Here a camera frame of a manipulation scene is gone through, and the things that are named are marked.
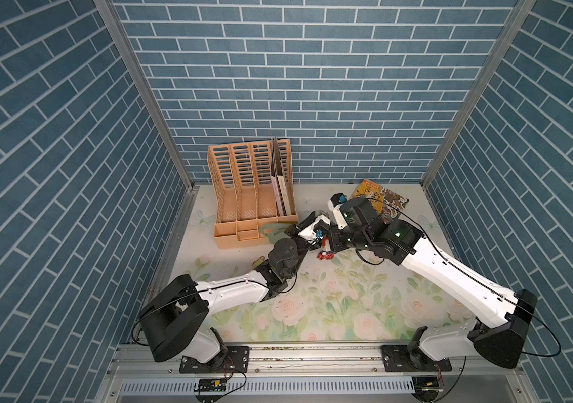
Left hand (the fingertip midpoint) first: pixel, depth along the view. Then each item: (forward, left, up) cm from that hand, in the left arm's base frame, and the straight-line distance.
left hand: (319, 214), depth 75 cm
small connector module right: (-40, -31, -28) cm, 58 cm away
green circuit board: (-39, +31, -31) cm, 59 cm away
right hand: (-5, -3, -3) cm, 7 cm away
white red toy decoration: (-9, -2, -7) cm, 12 cm away
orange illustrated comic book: (+27, -34, -25) cm, 50 cm away
